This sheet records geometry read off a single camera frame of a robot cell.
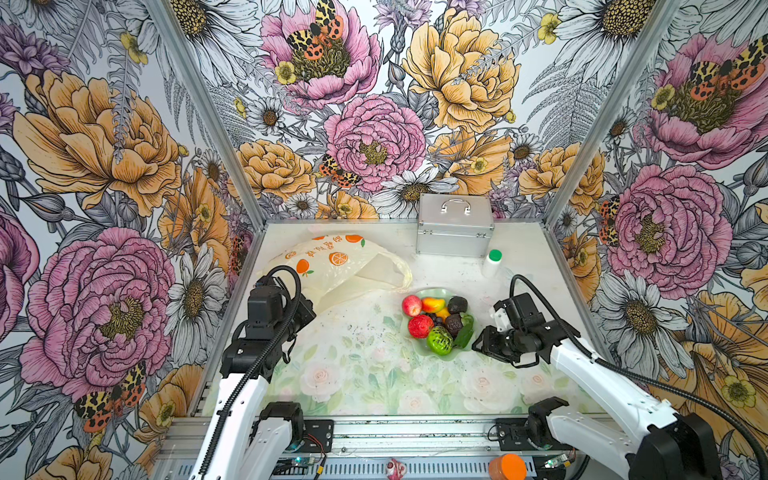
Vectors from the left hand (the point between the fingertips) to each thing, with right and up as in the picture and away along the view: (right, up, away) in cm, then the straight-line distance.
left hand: (314, 312), depth 77 cm
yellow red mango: (+32, 0, +13) cm, 34 cm away
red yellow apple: (+25, 0, +11) cm, 27 cm away
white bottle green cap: (+52, +11, +23) cm, 58 cm away
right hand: (+43, -13, +3) cm, 45 cm away
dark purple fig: (+36, -5, +6) cm, 37 cm away
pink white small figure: (+20, -32, -11) cm, 40 cm away
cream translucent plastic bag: (+2, +11, +11) cm, 15 cm away
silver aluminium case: (+41, +24, +28) cm, 55 cm away
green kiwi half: (+32, -8, +3) cm, 33 cm away
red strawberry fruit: (+28, -6, +8) cm, 29 cm away
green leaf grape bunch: (+40, -8, +7) cm, 41 cm away
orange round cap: (+43, -29, -14) cm, 54 cm away
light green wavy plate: (+41, -11, +8) cm, 43 cm away
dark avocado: (+38, 0, +11) cm, 40 cm away
